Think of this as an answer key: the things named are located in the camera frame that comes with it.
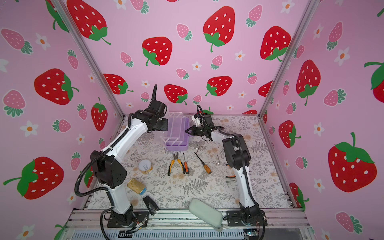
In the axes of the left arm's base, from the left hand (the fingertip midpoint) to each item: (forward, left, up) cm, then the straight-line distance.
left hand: (163, 124), depth 87 cm
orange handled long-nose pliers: (-23, -42, -21) cm, 52 cm away
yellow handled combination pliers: (-13, -5, -21) cm, 25 cm away
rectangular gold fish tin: (-30, +13, -18) cm, 38 cm away
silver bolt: (-26, -43, -21) cm, 54 cm away
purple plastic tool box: (-5, -8, -8) cm, 12 cm away
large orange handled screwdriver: (-18, -26, -20) cm, 37 cm away
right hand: (+5, -12, -12) cm, 18 cm away
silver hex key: (-4, -21, -21) cm, 30 cm away
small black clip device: (-40, +3, -21) cm, 45 cm away
